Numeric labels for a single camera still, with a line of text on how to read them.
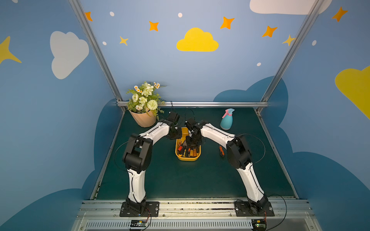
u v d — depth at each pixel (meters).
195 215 0.74
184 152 0.93
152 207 0.75
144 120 0.97
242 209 0.74
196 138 0.84
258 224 0.73
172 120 0.79
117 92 1.09
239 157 0.58
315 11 0.71
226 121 1.04
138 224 0.72
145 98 0.87
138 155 0.54
